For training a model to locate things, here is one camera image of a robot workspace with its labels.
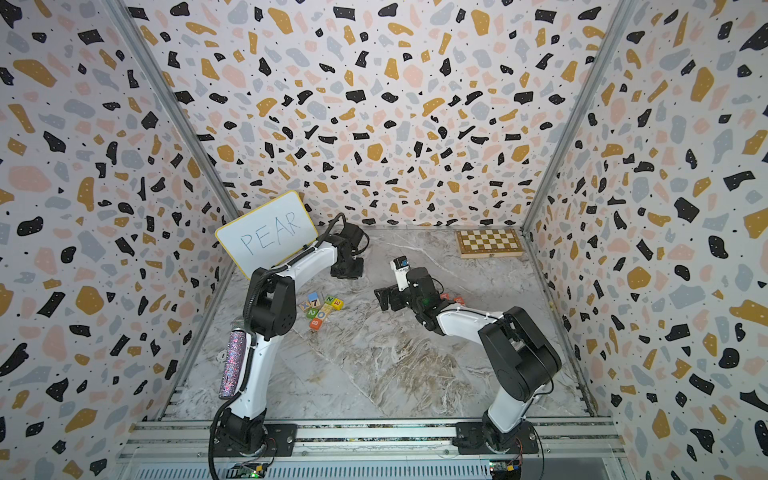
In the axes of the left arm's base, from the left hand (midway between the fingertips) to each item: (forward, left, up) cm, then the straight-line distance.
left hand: (360, 273), depth 104 cm
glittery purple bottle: (-32, +33, -1) cm, 46 cm away
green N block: (-10, +9, -1) cm, 14 cm away
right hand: (-11, -11, +7) cm, 17 cm away
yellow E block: (-11, +7, -2) cm, 13 cm away
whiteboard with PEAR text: (+11, +31, +8) cm, 34 cm away
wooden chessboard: (+14, -45, -1) cm, 48 cm away
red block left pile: (-17, +13, -3) cm, 22 cm away
